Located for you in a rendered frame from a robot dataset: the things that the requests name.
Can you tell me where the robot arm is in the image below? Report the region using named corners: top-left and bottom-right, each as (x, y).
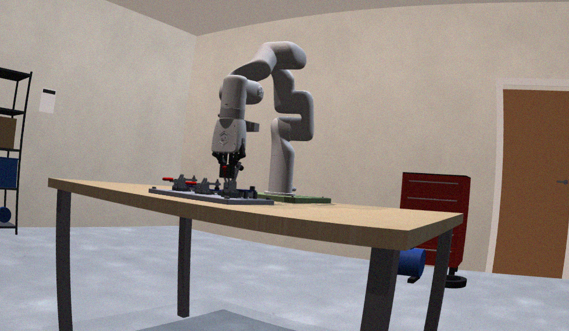
top-left (218, 41), bottom-right (314, 196)

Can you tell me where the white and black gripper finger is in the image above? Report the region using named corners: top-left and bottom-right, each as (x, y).
top-left (212, 152), bottom-right (228, 178)
top-left (226, 141), bottom-right (246, 179)

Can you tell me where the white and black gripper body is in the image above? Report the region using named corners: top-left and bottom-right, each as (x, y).
top-left (212, 117), bottom-right (246, 154)

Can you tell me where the toggle clamp with red handle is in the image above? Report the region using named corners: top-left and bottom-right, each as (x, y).
top-left (221, 162), bottom-right (244, 198)
top-left (185, 178), bottom-right (221, 195)
top-left (162, 174), bottom-right (197, 192)

